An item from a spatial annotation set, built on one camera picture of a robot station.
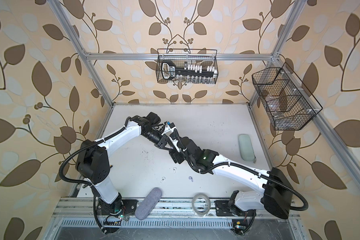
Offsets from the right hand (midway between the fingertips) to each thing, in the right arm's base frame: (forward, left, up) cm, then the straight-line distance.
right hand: (176, 148), depth 77 cm
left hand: (-1, 0, +1) cm, 1 cm away
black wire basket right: (+18, -61, +12) cm, 65 cm away
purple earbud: (-9, -7, -18) cm, 21 cm away
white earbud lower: (-11, +9, -17) cm, 22 cm away
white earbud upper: (-5, +2, -17) cm, 17 cm away
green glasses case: (+7, -44, -16) cm, 48 cm away
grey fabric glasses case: (-23, +14, -13) cm, 30 cm away
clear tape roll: (-19, -12, -14) cm, 27 cm away
